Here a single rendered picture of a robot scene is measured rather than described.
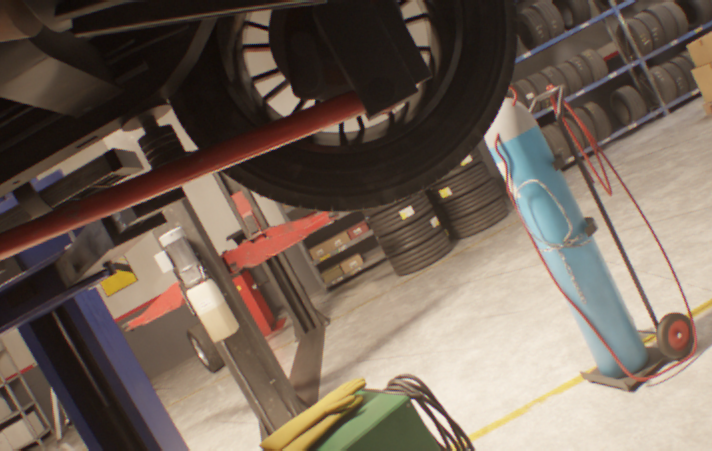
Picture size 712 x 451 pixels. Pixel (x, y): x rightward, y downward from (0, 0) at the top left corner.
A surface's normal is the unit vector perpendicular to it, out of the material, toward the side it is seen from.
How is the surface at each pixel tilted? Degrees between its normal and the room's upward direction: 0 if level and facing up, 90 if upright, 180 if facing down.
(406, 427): 86
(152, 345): 90
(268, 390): 90
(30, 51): 158
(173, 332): 90
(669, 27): 103
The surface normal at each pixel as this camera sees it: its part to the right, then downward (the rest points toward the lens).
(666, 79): -0.08, -0.14
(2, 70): 0.44, 0.84
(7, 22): 0.11, 0.86
